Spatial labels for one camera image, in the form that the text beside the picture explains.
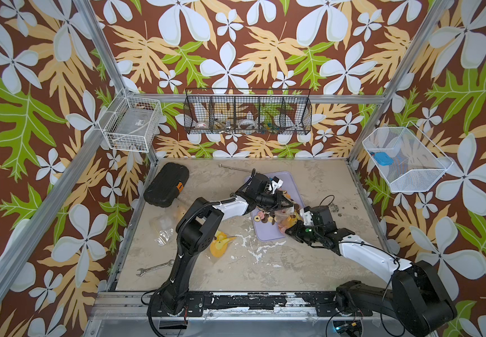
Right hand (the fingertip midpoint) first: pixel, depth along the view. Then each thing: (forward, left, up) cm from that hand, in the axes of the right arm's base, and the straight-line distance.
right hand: (283, 230), depth 85 cm
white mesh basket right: (+16, -50, +22) cm, 57 cm away
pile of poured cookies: (+10, +7, -6) cm, 13 cm away
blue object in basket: (+22, -41, +19) cm, 50 cm away
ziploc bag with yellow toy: (+5, -1, +1) cm, 5 cm away
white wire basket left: (+34, +63, +29) cm, 77 cm away
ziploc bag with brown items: (-6, +26, -1) cm, 27 cm away
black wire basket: (+50, +14, +24) cm, 57 cm away
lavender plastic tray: (+2, +6, -5) cm, 8 cm away
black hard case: (+25, +54, -1) cm, 60 cm away
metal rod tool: (+44, +29, -7) cm, 53 cm away
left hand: (+9, -5, +7) cm, 13 cm away
